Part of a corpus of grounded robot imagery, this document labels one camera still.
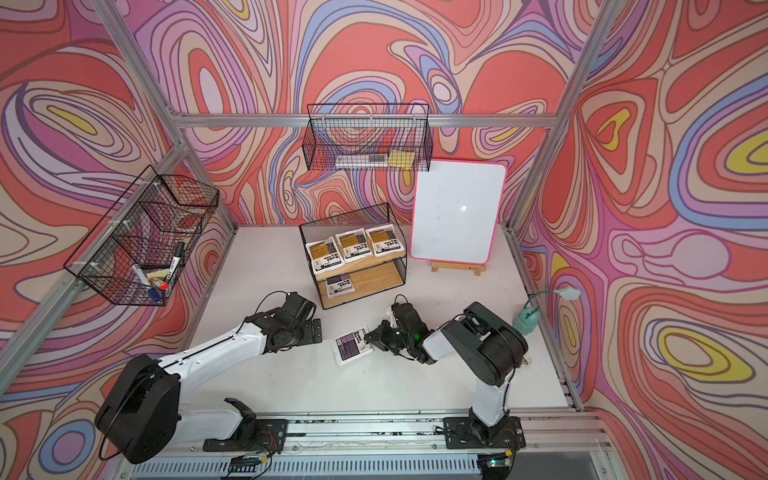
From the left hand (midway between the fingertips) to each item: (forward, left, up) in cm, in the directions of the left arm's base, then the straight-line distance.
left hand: (310, 334), depth 88 cm
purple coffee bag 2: (-3, -12, -1) cm, 13 cm away
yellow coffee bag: (+22, -13, +15) cm, 30 cm away
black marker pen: (+5, +27, +29) cm, 40 cm away
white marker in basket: (+4, +37, +25) cm, 45 cm away
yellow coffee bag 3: (+23, -22, +16) cm, 36 cm away
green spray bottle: (+2, -63, +6) cm, 64 cm away
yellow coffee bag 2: (+18, -4, +15) cm, 24 cm away
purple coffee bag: (+17, -7, 0) cm, 19 cm away
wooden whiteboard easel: (+25, -48, +2) cm, 54 cm away
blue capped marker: (-1, +32, +23) cm, 40 cm away
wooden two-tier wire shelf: (+23, -17, -2) cm, 29 cm away
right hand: (-2, -17, -4) cm, 17 cm away
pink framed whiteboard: (+34, -46, +19) cm, 60 cm away
